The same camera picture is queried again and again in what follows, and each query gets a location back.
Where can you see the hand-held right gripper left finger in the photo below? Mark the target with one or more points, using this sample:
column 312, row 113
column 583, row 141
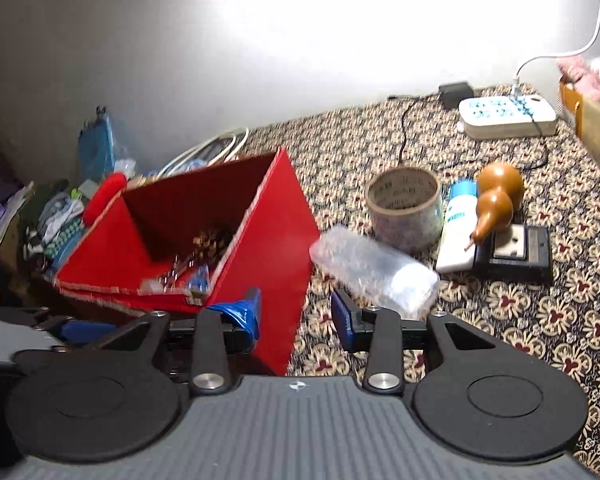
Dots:
column 242, row 320

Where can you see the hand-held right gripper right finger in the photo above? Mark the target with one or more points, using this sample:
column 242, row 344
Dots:
column 345, row 322

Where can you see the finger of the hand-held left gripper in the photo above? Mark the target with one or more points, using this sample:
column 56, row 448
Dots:
column 87, row 332

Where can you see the red cardboard box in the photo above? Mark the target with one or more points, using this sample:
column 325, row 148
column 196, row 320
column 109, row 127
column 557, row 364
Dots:
column 275, row 240

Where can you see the blue white small item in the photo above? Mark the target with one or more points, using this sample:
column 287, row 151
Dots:
column 199, row 280

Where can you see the clear plastic case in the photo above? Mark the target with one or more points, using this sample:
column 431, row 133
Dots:
column 370, row 265

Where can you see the pile of folded clothes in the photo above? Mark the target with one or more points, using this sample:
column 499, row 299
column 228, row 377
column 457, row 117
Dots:
column 55, row 230

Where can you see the roll of printed tape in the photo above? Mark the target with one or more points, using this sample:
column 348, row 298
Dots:
column 405, row 230

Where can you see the stack of papers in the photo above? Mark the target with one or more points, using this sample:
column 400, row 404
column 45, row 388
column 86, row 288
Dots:
column 0, row 215

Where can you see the white bottle with blue cap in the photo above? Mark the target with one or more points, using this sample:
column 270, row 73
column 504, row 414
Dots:
column 455, row 240

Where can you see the red plush object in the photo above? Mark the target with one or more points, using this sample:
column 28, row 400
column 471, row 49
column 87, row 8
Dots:
column 105, row 192

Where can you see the blue plastic packet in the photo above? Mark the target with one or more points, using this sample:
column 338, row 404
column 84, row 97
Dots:
column 97, row 145

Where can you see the brown gourd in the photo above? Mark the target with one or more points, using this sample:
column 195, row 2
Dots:
column 497, row 205

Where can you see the black socket device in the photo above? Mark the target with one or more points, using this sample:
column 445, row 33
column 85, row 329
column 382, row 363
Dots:
column 535, row 255

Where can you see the black power adapter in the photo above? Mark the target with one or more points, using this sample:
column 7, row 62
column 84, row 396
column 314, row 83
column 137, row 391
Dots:
column 455, row 94

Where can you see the white power strip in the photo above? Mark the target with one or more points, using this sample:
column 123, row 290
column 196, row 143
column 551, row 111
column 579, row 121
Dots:
column 500, row 120

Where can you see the tan cardboard box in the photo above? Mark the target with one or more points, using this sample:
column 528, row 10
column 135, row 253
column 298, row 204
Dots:
column 597, row 130

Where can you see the pink fluffy cloth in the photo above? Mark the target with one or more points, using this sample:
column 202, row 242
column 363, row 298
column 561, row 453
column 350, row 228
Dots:
column 577, row 77

